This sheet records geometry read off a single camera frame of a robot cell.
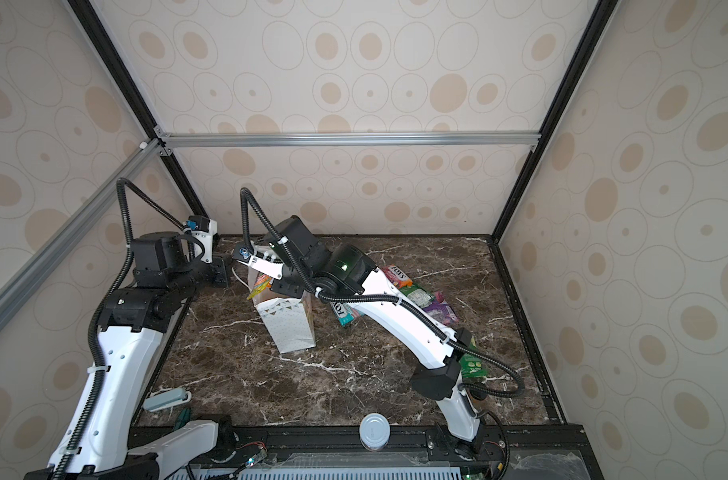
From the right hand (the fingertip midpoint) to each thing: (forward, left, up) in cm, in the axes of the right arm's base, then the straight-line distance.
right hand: (278, 264), depth 65 cm
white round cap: (-27, -20, -31) cm, 46 cm away
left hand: (+4, +9, 0) cm, 10 cm away
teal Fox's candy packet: (+7, -11, -33) cm, 36 cm away
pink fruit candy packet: (-4, +3, -2) cm, 5 cm away
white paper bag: (-3, +2, -19) cm, 20 cm away
